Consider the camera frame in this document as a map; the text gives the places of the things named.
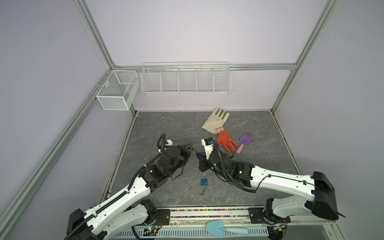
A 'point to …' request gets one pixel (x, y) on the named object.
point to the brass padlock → (193, 147)
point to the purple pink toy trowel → (245, 139)
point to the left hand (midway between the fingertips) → (194, 147)
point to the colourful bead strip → (209, 216)
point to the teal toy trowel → (216, 227)
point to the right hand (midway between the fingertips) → (196, 156)
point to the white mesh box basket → (119, 90)
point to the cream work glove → (215, 120)
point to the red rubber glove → (224, 139)
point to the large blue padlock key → (202, 193)
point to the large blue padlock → (204, 181)
